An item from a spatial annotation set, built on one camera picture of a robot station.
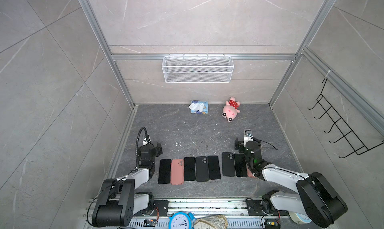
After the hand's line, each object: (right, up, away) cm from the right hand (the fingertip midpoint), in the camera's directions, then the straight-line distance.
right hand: (244, 136), depth 89 cm
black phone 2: (-19, -18, +1) cm, 26 cm away
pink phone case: (-41, -20, -5) cm, 46 cm away
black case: (-10, -17, 0) cm, 20 cm away
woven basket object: (-21, -37, -22) cm, 47 cm away
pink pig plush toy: (-4, +17, +18) cm, 25 cm away
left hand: (-59, -3, +1) cm, 59 cm away
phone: (-48, -21, -4) cm, 53 cm away
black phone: (-34, -19, -2) cm, 39 cm away
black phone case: (-26, -19, -3) cm, 32 cm away
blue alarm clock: (-37, -37, -21) cm, 56 cm away
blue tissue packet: (-27, +19, +21) cm, 40 cm away
